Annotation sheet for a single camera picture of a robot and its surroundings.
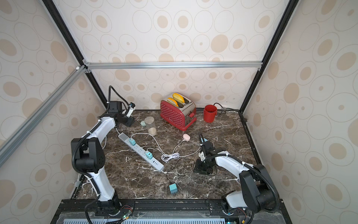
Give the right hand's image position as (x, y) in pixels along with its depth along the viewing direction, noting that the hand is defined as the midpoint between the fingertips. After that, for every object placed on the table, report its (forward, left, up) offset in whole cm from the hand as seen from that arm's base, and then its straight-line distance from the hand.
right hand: (199, 170), depth 85 cm
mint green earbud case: (+36, +44, +1) cm, 56 cm away
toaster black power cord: (+57, -23, 0) cm, 61 cm away
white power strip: (+9, +38, +2) cm, 39 cm away
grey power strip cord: (-7, +74, -1) cm, 75 cm away
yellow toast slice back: (+45, +15, +20) cm, 52 cm away
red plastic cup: (+42, -8, +9) cm, 44 cm away
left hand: (+30, +46, +16) cm, 57 cm away
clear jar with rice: (+28, +35, +8) cm, 45 cm away
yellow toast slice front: (+41, +19, +20) cm, 49 cm away
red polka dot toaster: (+33, +13, +14) cm, 38 cm away
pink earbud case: (+24, +9, +1) cm, 25 cm away
